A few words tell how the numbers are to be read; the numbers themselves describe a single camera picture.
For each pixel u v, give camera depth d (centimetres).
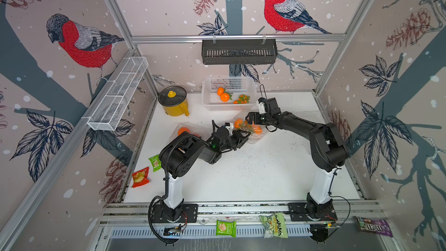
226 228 69
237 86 122
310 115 108
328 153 51
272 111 78
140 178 81
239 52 104
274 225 70
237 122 98
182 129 96
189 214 73
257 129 96
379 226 69
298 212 73
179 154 54
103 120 68
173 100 106
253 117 89
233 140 83
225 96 112
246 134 84
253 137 96
